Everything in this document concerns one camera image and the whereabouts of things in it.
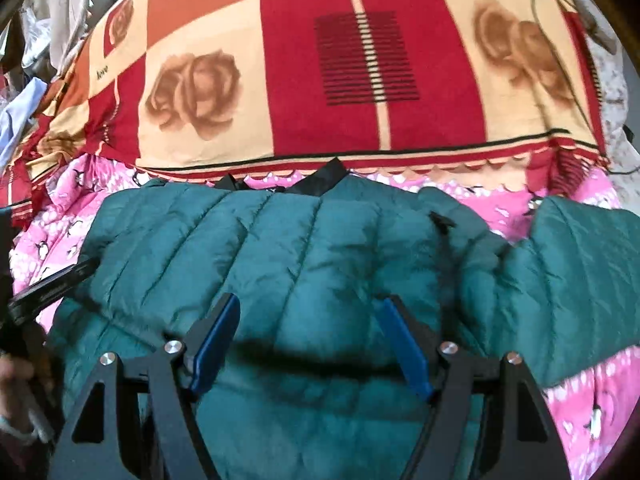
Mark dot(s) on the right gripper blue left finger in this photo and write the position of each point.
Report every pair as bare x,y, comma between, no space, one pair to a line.
135,418

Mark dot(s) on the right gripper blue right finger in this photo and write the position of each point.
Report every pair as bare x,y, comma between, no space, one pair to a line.
488,418

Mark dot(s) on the green quilted puffer jacket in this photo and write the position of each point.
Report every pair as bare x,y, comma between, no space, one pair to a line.
311,389

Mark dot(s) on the person's left hand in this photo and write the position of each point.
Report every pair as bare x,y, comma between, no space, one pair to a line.
15,374

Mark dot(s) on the pink penguin quilt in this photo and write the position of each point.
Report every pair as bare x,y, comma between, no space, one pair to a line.
590,409

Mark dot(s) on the lavender garment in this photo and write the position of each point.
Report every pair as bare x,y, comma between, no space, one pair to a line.
15,116

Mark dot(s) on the red orange rose blanket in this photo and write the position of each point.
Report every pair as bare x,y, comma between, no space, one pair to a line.
194,89

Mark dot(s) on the beige curtain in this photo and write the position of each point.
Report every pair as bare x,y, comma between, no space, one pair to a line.
54,31

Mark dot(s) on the floral bed sheet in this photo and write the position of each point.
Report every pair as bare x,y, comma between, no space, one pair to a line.
607,54

